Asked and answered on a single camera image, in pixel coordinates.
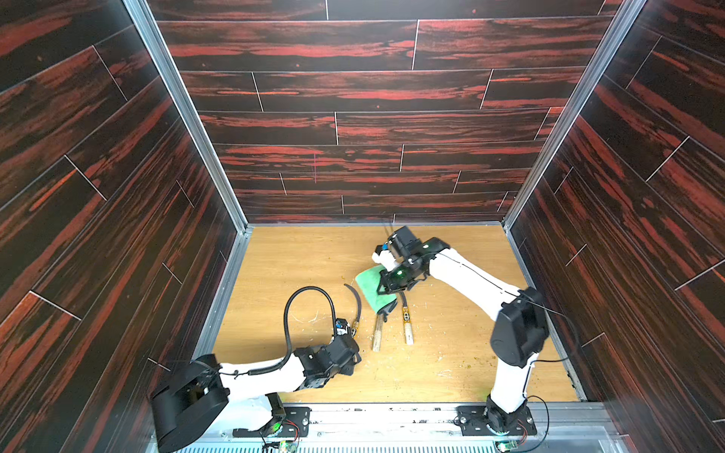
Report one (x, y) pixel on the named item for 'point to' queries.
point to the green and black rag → (367, 280)
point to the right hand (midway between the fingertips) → (383, 288)
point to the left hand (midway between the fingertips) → (353, 358)
